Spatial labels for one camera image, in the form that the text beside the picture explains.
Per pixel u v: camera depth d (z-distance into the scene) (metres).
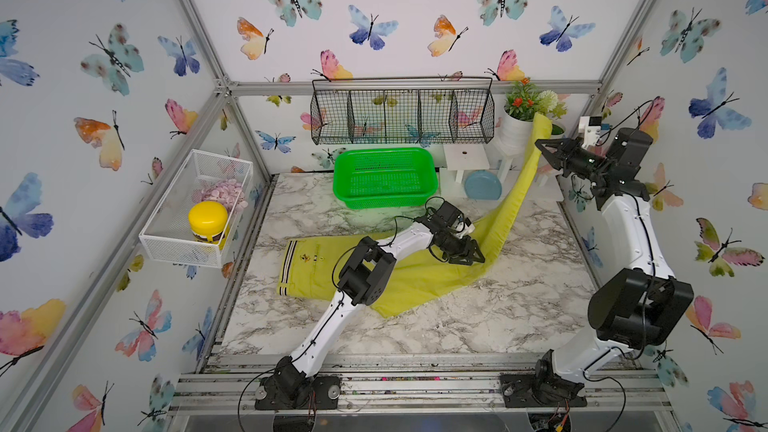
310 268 0.90
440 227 0.84
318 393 0.73
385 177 1.22
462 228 0.88
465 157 1.07
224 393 0.76
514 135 0.91
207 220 0.64
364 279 0.63
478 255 0.91
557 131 1.03
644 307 0.49
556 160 0.69
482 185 1.18
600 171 0.62
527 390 0.72
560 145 0.71
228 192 0.68
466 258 0.88
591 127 0.70
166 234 0.63
